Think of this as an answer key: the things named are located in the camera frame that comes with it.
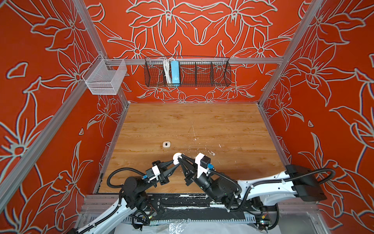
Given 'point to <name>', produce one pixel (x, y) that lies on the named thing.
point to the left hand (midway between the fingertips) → (176, 161)
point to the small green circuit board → (264, 224)
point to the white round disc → (175, 157)
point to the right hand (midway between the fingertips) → (177, 159)
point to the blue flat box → (175, 73)
